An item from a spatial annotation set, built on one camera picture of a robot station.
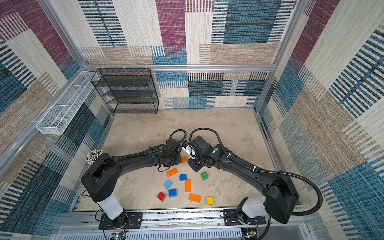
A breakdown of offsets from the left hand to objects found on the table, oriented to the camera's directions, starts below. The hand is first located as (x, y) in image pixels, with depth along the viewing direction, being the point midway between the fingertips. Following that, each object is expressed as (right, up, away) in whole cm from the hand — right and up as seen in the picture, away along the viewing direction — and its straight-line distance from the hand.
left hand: (181, 160), depth 91 cm
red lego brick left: (-9, -16, -13) cm, 22 cm away
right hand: (+8, +1, -11) cm, 14 cm away
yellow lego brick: (+16, -17, -15) cm, 27 cm away
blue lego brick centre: (+1, -9, -3) cm, 10 cm away
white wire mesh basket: (-57, +24, -19) cm, 64 cm away
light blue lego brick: (-7, -12, -5) cm, 15 cm away
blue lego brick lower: (-4, -16, -8) cm, 18 cm away
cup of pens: (-43, +6, -15) cm, 46 cm away
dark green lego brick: (+13, -7, -7) cm, 17 cm away
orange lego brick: (-5, -6, -3) cm, 9 cm away
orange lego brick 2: (+4, -12, -7) cm, 15 cm away
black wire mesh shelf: (-40, +46, +18) cm, 63 cm away
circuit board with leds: (+33, -29, -20) cm, 49 cm away
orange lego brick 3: (+8, -17, -11) cm, 22 cm away
